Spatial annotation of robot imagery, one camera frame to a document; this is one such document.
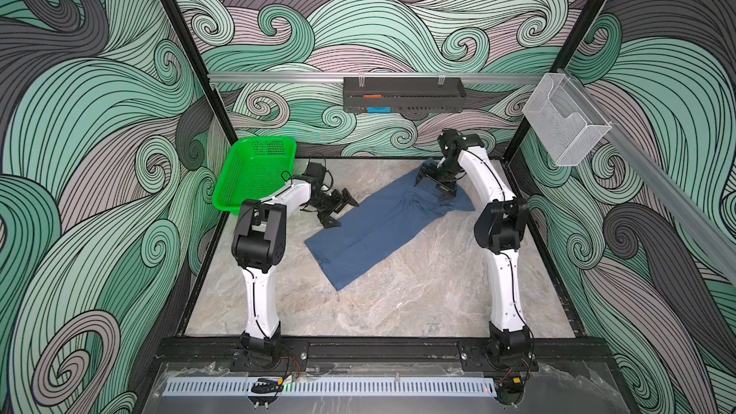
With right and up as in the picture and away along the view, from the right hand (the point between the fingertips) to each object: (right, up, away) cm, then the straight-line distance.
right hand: (429, 191), depth 97 cm
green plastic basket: (-68, +9, +18) cm, 71 cm away
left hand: (-27, -7, -1) cm, 28 cm away
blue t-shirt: (-29, -20, -4) cm, 35 cm away
